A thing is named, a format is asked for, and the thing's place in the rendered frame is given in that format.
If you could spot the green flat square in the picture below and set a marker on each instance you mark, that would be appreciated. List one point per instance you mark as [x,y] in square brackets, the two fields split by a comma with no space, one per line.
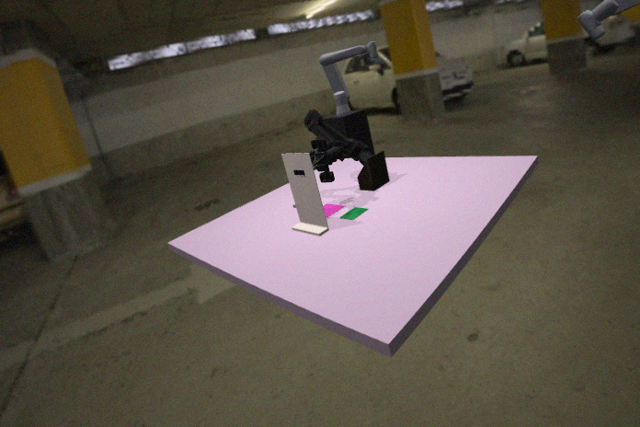
[354,213]

